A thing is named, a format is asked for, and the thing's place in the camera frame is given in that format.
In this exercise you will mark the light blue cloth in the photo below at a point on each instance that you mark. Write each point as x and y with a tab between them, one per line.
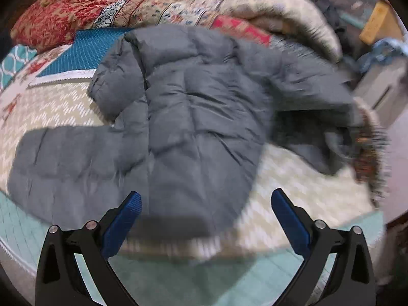
385	51

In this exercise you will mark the grey puffer jacket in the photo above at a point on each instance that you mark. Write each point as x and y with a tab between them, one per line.
191	118

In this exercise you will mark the white red print sheet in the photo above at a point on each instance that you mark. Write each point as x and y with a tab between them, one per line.
35	70

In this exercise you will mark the teal checked cloth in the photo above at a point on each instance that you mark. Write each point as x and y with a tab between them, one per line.
16	62

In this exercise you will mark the beige chevron blanket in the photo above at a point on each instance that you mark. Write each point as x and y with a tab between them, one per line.
60	108

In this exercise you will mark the cream fuzzy blanket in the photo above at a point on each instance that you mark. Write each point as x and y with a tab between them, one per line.
280	6

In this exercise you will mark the teal quilted bedsheet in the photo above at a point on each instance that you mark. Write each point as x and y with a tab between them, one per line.
191	280

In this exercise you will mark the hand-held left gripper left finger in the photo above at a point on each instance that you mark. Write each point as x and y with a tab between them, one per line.
125	221

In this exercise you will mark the yellow cardboard box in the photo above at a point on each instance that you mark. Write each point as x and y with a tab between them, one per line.
377	22

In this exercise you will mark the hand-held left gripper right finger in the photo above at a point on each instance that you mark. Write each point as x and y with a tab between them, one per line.
290	223

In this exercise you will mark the grey blue patterned blanket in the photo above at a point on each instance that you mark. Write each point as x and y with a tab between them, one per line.
288	43

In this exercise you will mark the blue quilted mat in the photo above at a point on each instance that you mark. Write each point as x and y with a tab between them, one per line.
86	54

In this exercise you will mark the dark clothes pile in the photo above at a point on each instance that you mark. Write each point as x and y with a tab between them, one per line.
331	16

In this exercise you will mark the orange brown floral cloth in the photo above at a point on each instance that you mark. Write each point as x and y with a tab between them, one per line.
366	161

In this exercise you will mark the floral patchwork quilt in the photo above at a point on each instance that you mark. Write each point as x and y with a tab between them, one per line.
165	9

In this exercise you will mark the red floral quilt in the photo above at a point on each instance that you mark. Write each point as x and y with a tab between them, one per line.
57	12

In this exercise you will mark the white cabinet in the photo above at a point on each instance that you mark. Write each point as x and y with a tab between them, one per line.
382	86

